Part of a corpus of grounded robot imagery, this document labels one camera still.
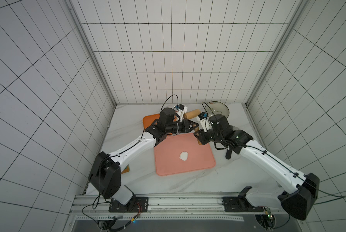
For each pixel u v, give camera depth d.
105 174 0.42
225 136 0.55
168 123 0.62
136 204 0.72
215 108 1.00
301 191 0.38
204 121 0.65
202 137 0.64
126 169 0.85
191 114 0.71
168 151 0.92
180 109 0.70
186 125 0.69
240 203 0.65
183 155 0.90
